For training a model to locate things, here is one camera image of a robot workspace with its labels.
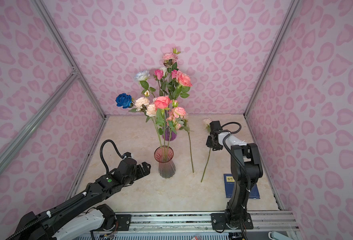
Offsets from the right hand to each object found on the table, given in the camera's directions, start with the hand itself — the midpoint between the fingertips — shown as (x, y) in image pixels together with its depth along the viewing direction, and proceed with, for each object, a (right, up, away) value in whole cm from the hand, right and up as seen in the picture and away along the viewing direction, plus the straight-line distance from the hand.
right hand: (213, 143), depth 99 cm
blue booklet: (+6, -21, -14) cm, 26 cm away
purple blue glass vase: (-30, +6, 0) cm, 30 cm away
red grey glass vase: (-30, -4, -21) cm, 37 cm away
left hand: (-40, -11, -16) cm, 44 cm away
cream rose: (-2, +14, +12) cm, 19 cm away
